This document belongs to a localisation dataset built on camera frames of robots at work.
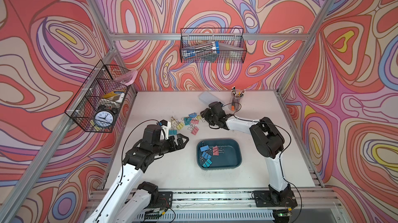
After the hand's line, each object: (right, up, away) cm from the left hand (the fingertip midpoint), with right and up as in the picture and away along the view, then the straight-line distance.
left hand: (183, 141), depth 73 cm
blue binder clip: (+10, -7, +14) cm, 19 cm away
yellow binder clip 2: (+7, +9, +30) cm, 32 cm away
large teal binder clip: (0, +7, +26) cm, 27 cm away
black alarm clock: (-35, +12, -5) cm, 37 cm away
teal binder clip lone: (+12, -14, +10) cm, 21 cm away
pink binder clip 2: (+4, +7, +27) cm, 28 cm away
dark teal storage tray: (+26, -14, +15) cm, 33 cm away
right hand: (+9, +9, +27) cm, 30 cm away
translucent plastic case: (+13, +23, +42) cm, 50 cm away
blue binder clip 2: (+11, -11, +13) cm, 21 cm away
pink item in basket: (-29, +31, +5) cm, 43 cm away
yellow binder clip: (-5, +4, +26) cm, 26 cm away
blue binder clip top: (+3, +11, +29) cm, 31 cm away
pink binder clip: (+18, -9, +15) cm, 25 cm away
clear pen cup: (+32, +19, +31) cm, 48 cm away
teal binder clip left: (-9, 0, +23) cm, 25 cm away
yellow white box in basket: (-32, +22, +2) cm, 39 cm away
